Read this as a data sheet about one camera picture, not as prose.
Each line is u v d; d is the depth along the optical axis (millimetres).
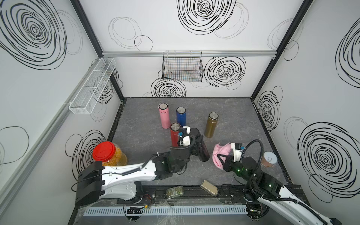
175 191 719
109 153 690
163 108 862
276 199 517
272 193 532
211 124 860
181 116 858
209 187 739
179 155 500
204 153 733
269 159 808
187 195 754
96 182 409
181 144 582
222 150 733
